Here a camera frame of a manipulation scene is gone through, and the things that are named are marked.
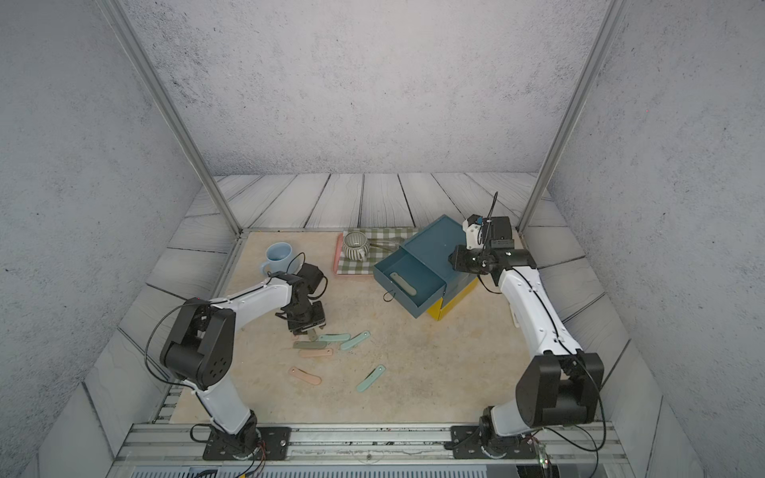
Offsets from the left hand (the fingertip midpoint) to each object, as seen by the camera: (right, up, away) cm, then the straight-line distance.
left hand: (323, 327), depth 92 cm
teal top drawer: (+30, +15, -11) cm, 35 cm away
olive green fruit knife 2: (-4, -5, -1) cm, 6 cm away
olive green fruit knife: (+26, +12, -8) cm, 30 cm away
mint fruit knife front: (+17, -10, -7) cm, 21 cm away
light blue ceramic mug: (-19, +21, +14) cm, 31 cm away
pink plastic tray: (+1, +23, +22) cm, 32 cm away
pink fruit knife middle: (-2, -7, -2) cm, 7 cm away
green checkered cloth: (+17, +27, +24) cm, 40 cm away
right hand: (+38, +22, -9) cm, 45 cm away
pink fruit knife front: (-3, -12, -7) cm, 14 cm away
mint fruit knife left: (+3, -3, -1) cm, 4 cm away
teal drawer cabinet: (+33, +25, -5) cm, 41 cm away
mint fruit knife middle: (+10, -3, -1) cm, 11 cm away
